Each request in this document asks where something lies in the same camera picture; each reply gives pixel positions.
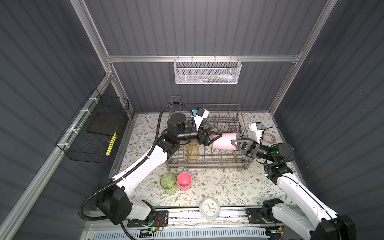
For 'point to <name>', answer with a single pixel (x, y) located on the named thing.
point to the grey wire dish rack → (209, 159)
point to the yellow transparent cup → (193, 152)
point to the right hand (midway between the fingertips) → (233, 147)
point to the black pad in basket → (105, 123)
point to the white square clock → (209, 208)
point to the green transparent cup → (168, 181)
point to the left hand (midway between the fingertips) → (218, 130)
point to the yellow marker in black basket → (111, 144)
